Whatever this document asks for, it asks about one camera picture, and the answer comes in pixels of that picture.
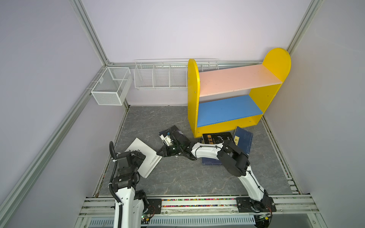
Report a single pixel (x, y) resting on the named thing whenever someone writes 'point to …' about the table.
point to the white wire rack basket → (157, 74)
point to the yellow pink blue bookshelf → (220, 101)
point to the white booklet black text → (151, 159)
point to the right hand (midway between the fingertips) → (156, 155)
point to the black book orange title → (219, 137)
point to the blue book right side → (243, 139)
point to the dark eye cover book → (173, 132)
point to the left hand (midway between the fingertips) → (138, 159)
